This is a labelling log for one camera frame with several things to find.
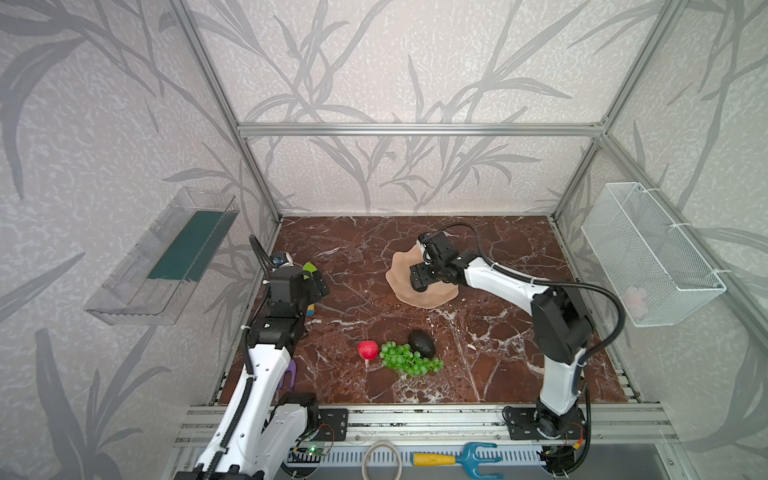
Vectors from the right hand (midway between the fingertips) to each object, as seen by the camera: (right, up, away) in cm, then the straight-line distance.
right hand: (424, 261), depth 94 cm
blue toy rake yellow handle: (+8, -45, -25) cm, 52 cm away
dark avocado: (-1, -22, -11) cm, 24 cm away
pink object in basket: (+51, -8, -22) cm, 56 cm away
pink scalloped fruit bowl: (+4, -11, +3) cm, 12 cm away
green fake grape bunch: (-7, -26, -13) cm, 29 cm away
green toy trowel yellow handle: (-40, -3, +11) cm, 42 cm away
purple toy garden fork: (-38, -30, -11) cm, 49 cm away
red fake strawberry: (-16, -24, -12) cm, 31 cm away
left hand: (-31, -1, -15) cm, 35 cm away
